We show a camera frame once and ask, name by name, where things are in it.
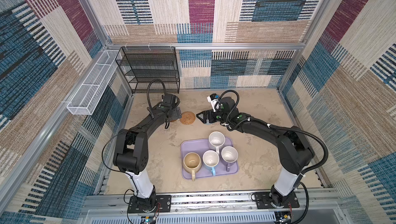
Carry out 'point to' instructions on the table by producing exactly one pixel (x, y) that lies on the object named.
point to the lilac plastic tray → (200, 146)
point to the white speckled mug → (216, 139)
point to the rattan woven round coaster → (187, 117)
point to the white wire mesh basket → (86, 98)
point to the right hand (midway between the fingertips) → (202, 115)
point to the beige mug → (192, 163)
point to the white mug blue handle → (210, 159)
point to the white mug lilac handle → (229, 155)
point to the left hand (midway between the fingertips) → (171, 111)
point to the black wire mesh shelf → (144, 64)
